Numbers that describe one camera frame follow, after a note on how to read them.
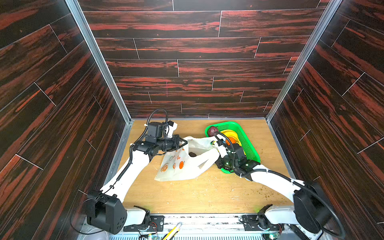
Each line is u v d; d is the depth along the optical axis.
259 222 0.66
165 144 0.65
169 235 0.69
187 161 0.74
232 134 1.02
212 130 0.99
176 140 0.66
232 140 0.99
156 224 0.72
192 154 0.92
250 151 0.93
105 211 0.39
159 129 0.61
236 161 0.65
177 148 0.69
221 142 0.73
